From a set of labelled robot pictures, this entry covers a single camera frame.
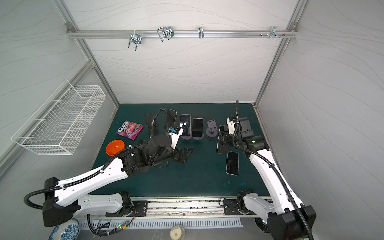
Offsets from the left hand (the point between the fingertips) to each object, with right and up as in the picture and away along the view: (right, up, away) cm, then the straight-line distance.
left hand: (188, 144), depth 69 cm
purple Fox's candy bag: (-42, +4, +33) cm, 54 cm away
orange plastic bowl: (-49, -6, +24) cm, 55 cm away
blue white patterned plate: (-55, -40, -1) cm, 68 cm away
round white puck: (-5, -34, -9) cm, 36 cm away
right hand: (+19, +4, +8) cm, 21 cm away
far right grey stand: (+14, +3, +30) cm, 33 cm away
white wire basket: (-60, +8, -1) cm, 61 cm away
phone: (+15, -2, -1) cm, 15 cm away
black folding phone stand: (-29, +11, +33) cm, 45 cm away
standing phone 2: (+5, +6, +32) cm, 33 cm away
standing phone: (-3, +12, +27) cm, 30 cm away
